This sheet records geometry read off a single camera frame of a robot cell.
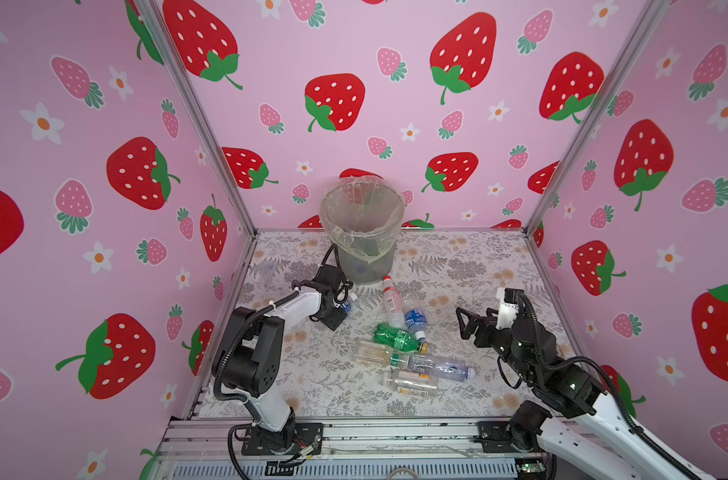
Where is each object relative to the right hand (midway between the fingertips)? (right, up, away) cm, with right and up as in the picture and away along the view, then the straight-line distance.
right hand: (469, 310), depth 71 cm
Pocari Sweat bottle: (-11, -5, +19) cm, 22 cm away
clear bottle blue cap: (-4, -19, +15) cm, 25 cm away
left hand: (-38, -5, +23) cm, 45 cm away
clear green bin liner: (-28, +28, +33) cm, 52 cm away
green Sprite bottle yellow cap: (-16, -11, +14) cm, 24 cm away
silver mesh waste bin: (-29, +9, +27) cm, 40 cm away
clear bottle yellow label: (-24, -16, +17) cm, 33 cm away
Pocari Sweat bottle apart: (-32, -3, +22) cm, 39 cm away
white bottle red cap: (-17, -2, +22) cm, 28 cm away
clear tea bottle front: (-14, -21, +8) cm, 27 cm away
